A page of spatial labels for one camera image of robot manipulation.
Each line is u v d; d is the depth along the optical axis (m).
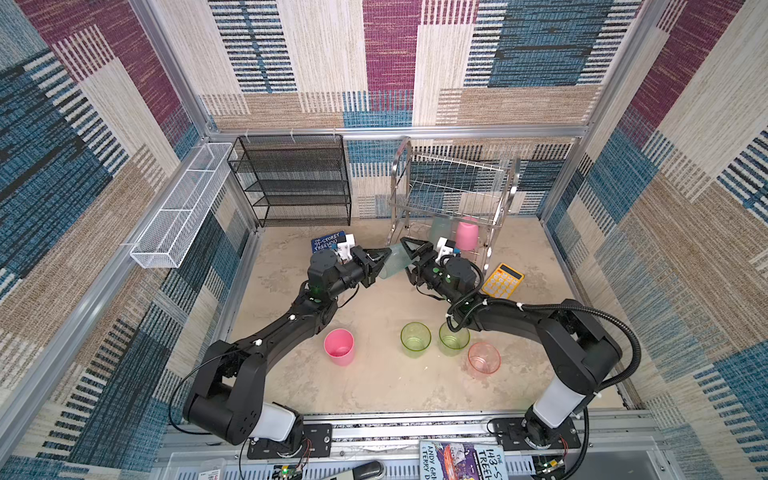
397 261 0.80
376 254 0.76
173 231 0.73
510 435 0.73
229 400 0.42
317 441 0.73
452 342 0.89
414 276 0.79
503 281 1.02
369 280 0.73
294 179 1.10
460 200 1.19
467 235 1.02
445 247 0.81
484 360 0.85
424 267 0.75
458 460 0.69
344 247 0.77
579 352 0.47
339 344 0.86
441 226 0.99
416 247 0.77
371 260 0.73
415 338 0.89
